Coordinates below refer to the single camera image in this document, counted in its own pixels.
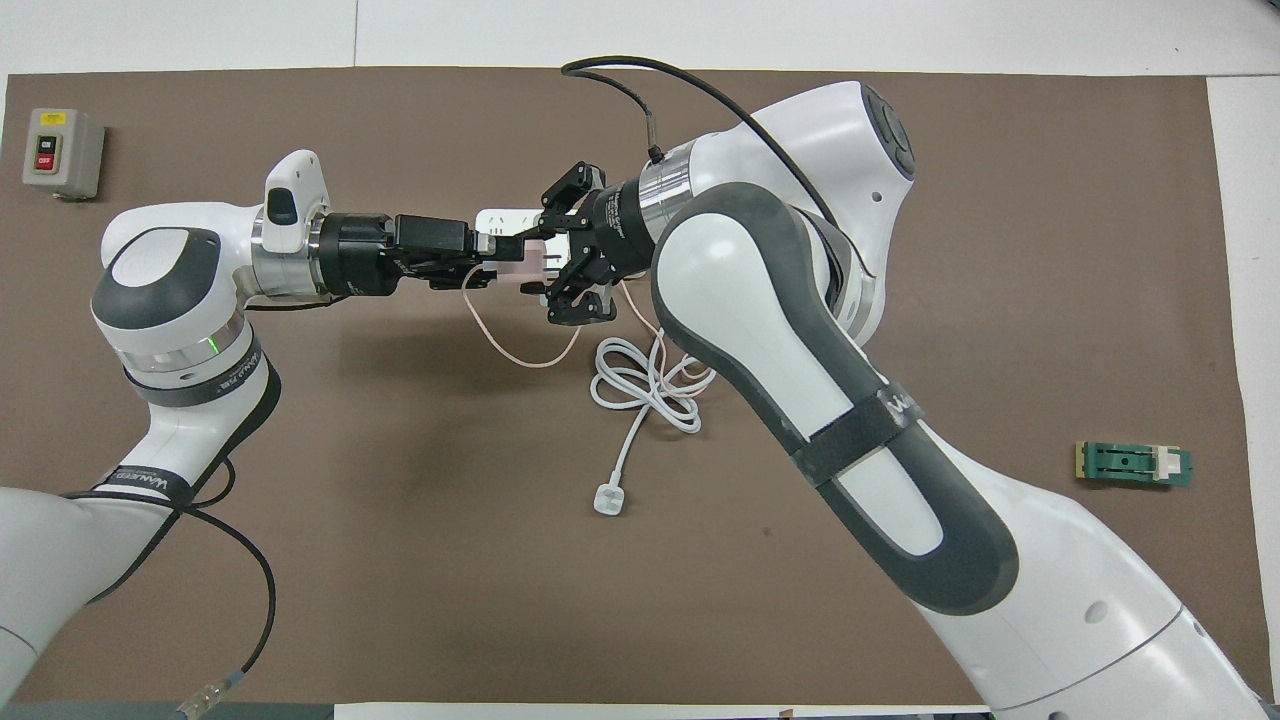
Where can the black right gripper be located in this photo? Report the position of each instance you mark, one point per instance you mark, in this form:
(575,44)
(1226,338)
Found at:
(620,235)

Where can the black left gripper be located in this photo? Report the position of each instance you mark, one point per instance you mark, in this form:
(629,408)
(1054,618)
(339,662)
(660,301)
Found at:
(365,255)

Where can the pink charger adapter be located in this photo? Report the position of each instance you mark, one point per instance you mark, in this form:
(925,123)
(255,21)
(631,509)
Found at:
(520,268)

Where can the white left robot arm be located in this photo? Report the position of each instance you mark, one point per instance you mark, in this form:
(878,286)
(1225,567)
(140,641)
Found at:
(170,270)

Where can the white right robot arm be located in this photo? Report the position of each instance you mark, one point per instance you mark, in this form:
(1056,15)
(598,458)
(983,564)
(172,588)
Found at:
(760,300)

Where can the white power strip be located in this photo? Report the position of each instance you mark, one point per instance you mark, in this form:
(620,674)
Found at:
(500,218)

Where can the brown table mat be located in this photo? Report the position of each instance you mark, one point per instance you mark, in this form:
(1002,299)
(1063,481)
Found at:
(450,560)

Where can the grey on-off switch box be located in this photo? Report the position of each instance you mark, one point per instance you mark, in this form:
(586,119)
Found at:
(75,150)

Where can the green knife switch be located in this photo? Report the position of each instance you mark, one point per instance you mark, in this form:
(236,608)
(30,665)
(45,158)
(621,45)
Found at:
(1125,465)

